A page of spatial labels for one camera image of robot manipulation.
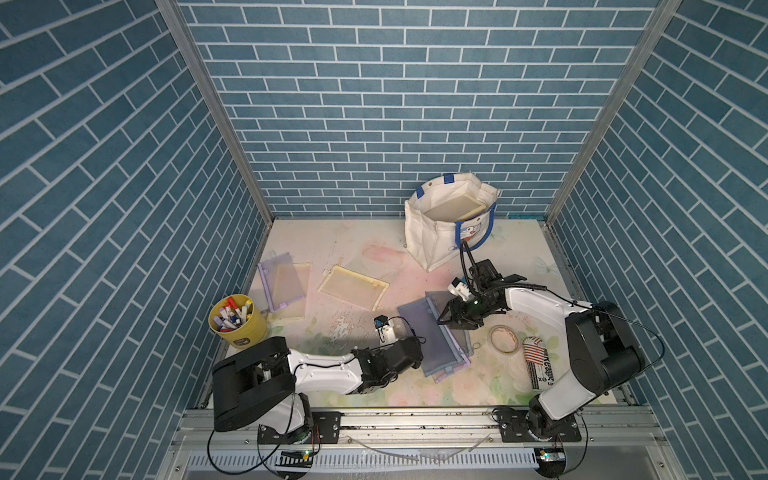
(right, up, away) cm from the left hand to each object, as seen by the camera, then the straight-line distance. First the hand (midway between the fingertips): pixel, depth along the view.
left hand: (421, 353), depth 84 cm
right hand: (+8, +8, +2) cm, 11 cm away
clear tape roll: (+26, +2, +6) cm, 26 cm away
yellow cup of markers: (-51, +11, -3) cm, 52 cm away
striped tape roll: (+32, -2, -2) cm, 33 cm away
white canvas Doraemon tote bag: (+6, +31, +13) cm, 34 cm away
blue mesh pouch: (+5, 0, +1) cm, 5 cm away
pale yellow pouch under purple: (-39, +10, +11) cm, 42 cm away
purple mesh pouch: (+12, -2, 0) cm, 12 cm away
